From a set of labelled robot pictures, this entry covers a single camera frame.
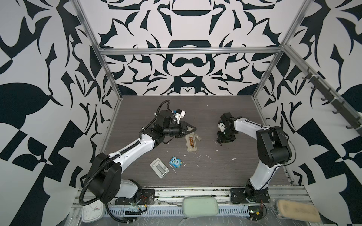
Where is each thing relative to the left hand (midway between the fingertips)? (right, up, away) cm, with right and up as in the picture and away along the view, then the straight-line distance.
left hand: (198, 127), depth 73 cm
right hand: (+19, -11, +21) cm, 30 cm away
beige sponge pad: (+46, -38, -6) cm, 60 cm away
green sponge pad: (0, -37, -5) cm, 38 cm away
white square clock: (-50, -40, -6) cm, 64 cm away
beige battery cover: (+3, -10, +23) cm, 25 cm away
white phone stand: (-21, -25, +10) cm, 34 cm away
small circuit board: (+28, -42, -2) cm, 51 cm away
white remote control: (-4, -7, -2) cm, 8 cm away
